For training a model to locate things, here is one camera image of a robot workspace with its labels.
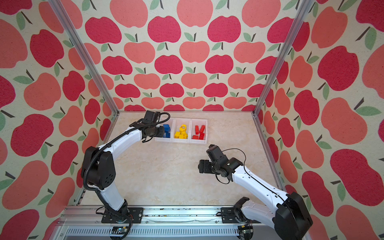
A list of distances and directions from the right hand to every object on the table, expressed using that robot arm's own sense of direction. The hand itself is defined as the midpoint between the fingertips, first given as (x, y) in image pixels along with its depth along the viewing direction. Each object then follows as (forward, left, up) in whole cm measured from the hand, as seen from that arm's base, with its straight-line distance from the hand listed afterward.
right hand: (207, 165), depth 82 cm
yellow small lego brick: (+23, +22, -5) cm, 32 cm away
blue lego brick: (+23, +29, -6) cm, 37 cm away
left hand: (+18, +28, +4) cm, 34 cm away
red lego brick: (+31, +8, -7) cm, 33 cm away
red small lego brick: (+24, +9, -8) cm, 27 cm away
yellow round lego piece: (+31, +20, -6) cm, 37 cm away
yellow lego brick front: (+28, +19, -7) cm, 34 cm away
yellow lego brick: (+23, +16, -5) cm, 28 cm away
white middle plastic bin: (+33, +24, -4) cm, 41 cm away
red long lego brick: (+29, +5, -8) cm, 30 cm away
